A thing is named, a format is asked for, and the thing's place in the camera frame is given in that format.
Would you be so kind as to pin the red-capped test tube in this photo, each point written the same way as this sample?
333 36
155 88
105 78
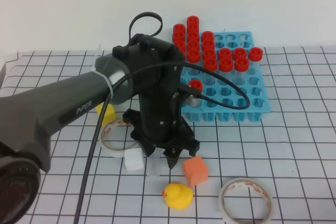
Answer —
156 165

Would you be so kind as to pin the yellow foam cube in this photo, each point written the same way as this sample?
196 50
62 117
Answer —
109 113

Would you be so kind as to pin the blue test tube rack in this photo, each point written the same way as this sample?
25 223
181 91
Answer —
253 87

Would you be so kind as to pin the white tape roll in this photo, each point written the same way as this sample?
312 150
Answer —
245 200
115 138

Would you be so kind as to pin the lone red-capped tube front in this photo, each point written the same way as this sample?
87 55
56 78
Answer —
195 86

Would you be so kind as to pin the grid-pattern tablecloth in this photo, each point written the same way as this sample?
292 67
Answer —
291 150

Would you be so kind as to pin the white foam cube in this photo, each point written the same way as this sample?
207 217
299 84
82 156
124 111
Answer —
133 159

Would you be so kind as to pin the white tape roll left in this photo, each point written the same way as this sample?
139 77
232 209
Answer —
115 138

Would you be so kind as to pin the red-capped tube far right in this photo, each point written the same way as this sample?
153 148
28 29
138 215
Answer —
255 56

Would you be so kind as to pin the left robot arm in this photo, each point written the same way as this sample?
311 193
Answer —
147 67

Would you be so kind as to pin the red-capped tube row four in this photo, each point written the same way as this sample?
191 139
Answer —
211 65
225 68
241 67

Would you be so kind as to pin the white tape roll right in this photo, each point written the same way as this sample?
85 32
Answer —
245 200

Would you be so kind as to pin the yellow rubber duck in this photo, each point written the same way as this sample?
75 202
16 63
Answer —
177 196

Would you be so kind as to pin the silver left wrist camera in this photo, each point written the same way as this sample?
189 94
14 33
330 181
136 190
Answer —
186 90

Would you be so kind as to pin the red-capped tube back top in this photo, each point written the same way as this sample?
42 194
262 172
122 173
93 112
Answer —
193 21

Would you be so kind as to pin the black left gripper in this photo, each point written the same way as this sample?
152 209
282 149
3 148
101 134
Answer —
158 123

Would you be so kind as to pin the orange foam cube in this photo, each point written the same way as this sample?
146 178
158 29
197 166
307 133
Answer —
195 171

